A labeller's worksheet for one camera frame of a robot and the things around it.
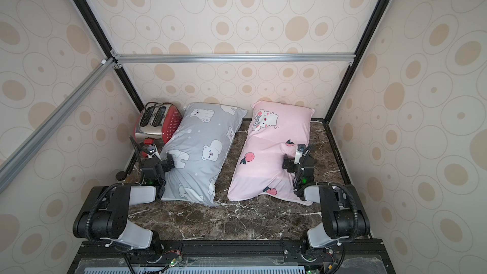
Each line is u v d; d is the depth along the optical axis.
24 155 0.54
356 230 0.42
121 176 0.85
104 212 0.45
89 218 0.43
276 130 1.00
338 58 0.90
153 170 0.70
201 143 0.90
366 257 0.73
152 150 0.78
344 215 0.45
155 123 0.97
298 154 0.81
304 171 0.70
